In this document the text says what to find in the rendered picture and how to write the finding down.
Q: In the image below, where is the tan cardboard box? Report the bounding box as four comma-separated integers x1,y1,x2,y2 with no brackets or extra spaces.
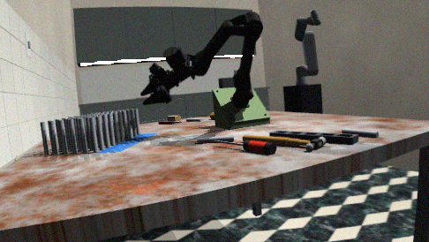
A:
168,116,181,122

